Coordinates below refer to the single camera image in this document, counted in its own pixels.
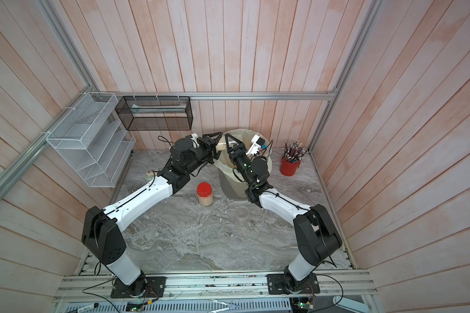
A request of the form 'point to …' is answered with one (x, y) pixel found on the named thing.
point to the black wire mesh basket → (155, 113)
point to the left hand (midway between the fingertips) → (226, 138)
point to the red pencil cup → (287, 168)
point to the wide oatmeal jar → (241, 213)
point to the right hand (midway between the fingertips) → (223, 138)
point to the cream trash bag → (224, 163)
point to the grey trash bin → (234, 188)
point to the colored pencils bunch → (294, 152)
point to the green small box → (149, 176)
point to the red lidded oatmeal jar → (204, 192)
